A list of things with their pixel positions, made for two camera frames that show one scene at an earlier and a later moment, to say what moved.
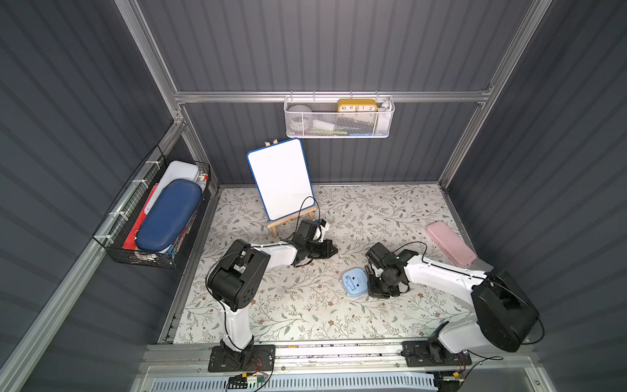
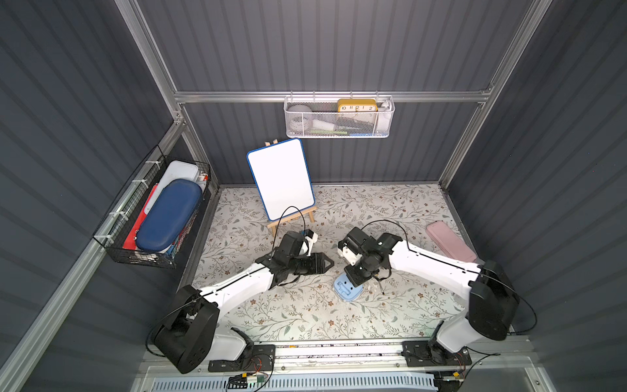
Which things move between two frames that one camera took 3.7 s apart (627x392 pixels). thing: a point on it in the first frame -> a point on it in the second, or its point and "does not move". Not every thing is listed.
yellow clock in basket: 357,105 does not move
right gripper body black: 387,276 -> 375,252
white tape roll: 300,117 does not move
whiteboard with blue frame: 282,177 does not move
